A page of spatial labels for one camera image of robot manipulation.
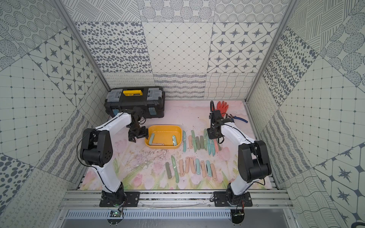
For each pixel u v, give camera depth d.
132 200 0.75
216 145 0.88
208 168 0.84
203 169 0.84
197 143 0.95
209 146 0.95
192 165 0.86
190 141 0.95
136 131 0.80
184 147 0.93
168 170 0.84
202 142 0.95
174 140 0.97
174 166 0.86
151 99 0.97
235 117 1.10
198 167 0.86
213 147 0.94
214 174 0.83
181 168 0.85
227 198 0.73
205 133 1.01
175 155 0.90
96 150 0.50
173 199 0.76
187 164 0.86
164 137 0.99
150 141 0.95
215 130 0.70
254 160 0.46
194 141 0.96
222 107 1.15
